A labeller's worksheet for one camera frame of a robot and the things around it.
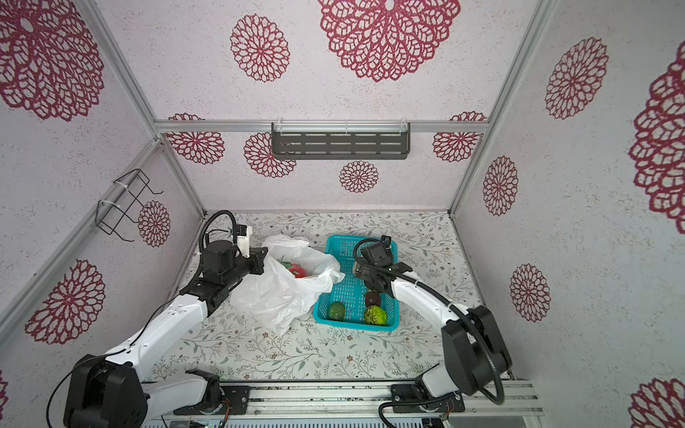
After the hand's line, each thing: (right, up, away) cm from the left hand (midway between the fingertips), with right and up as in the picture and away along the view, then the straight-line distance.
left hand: (266, 253), depth 84 cm
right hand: (+34, -4, +5) cm, 35 cm away
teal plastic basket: (+27, -15, +13) cm, 34 cm away
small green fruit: (+22, -19, +2) cm, 29 cm away
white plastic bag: (+4, -11, +1) cm, 12 cm away
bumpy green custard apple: (+34, -20, 0) cm, 39 cm away
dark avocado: (+34, -15, +5) cm, 38 cm away
